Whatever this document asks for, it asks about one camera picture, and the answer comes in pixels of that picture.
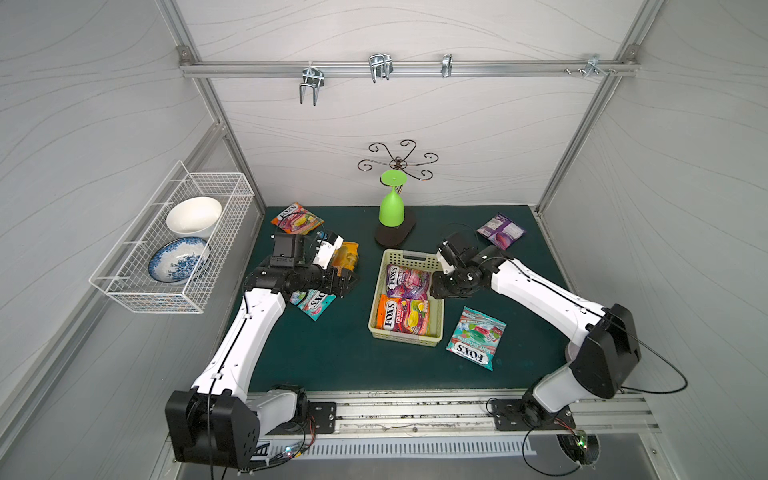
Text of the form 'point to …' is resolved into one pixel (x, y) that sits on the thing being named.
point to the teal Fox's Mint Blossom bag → (314, 304)
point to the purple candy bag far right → (502, 231)
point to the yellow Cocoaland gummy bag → (346, 257)
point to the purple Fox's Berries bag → (407, 283)
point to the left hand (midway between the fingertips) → (346, 274)
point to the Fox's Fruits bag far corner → (297, 219)
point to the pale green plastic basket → (411, 259)
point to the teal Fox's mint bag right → (477, 337)
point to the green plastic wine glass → (391, 206)
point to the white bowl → (194, 216)
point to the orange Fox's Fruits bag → (403, 315)
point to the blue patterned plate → (179, 260)
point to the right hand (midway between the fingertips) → (436, 289)
